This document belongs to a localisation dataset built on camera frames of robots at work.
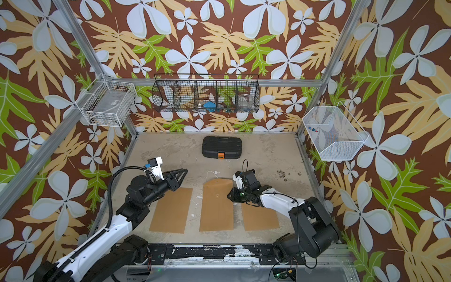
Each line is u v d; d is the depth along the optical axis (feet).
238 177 2.71
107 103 2.85
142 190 1.86
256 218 2.76
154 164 2.14
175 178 2.21
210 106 3.06
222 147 3.43
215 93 2.98
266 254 2.42
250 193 2.25
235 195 2.56
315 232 1.41
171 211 2.86
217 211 2.85
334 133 2.73
